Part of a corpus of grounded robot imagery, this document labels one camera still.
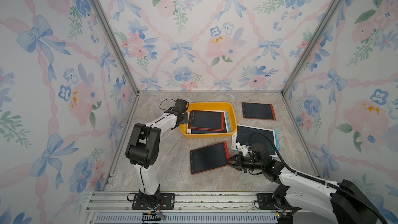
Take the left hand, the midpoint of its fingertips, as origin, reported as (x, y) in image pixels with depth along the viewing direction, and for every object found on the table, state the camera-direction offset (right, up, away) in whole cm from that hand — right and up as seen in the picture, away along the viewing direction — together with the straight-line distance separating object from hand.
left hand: (183, 116), depth 99 cm
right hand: (+22, -18, -21) cm, 35 cm away
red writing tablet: (+15, -3, +5) cm, 16 cm away
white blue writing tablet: (+28, -6, +1) cm, 29 cm away
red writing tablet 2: (+52, +3, +12) cm, 54 cm away
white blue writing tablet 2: (+37, -11, -1) cm, 39 cm away
